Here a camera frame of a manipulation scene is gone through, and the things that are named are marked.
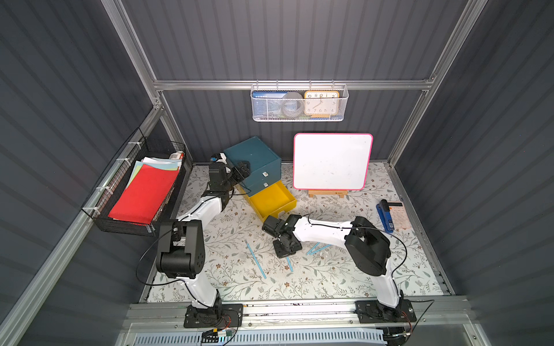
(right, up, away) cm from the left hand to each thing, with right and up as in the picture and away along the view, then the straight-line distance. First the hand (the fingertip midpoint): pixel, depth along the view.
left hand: (240, 166), depth 91 cm
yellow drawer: (+13, -16, +13) cm, 24 cm away
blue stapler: (+64, -20, +6) cm, 68 cm away
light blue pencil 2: (+21, -40, -6) cm, 45 cm away
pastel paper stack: (-27, 0, -13) cm, 30 cm away
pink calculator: (+71, -22, +6) cm, 75 cm away
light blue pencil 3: (+34, -35, -2) cm, 49 cm away
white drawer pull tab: (+11, -3, 0) cm, 11 cm away
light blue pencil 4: (+30, -35, -2) cm, 46 cm away
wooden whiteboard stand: (+46, -12, +11) cm, 49 cm away
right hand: (+19, -36, -3) cm, 41 cm away
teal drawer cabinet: (+11, 0, 0) cm, 11 cm away
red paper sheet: (-30, -12, -18) cm, 37 cm away
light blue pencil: (+10, -43, -9) cm, 45 cm away
